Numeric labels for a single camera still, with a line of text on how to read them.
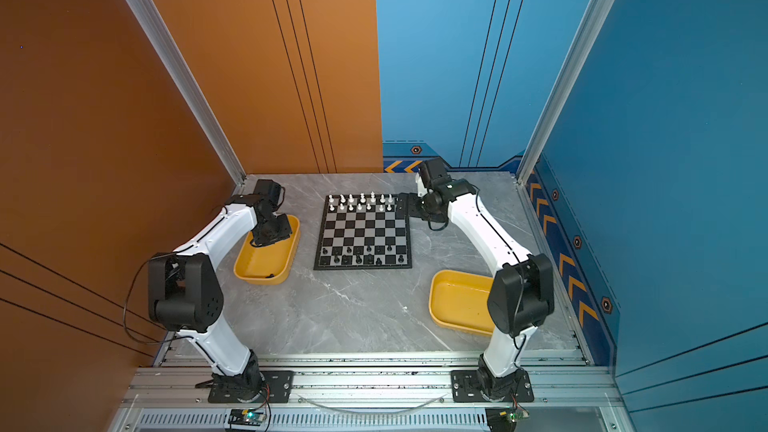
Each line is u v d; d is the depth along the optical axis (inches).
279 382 29.1
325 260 37.0
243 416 28.0
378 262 36.7
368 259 36.8
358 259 36.9
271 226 30.5
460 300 33.4
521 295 18.3
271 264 36.0
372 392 28.8
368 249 38.0
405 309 34.1
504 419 27.6
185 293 18.8
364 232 39.3
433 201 24.1
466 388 28.5
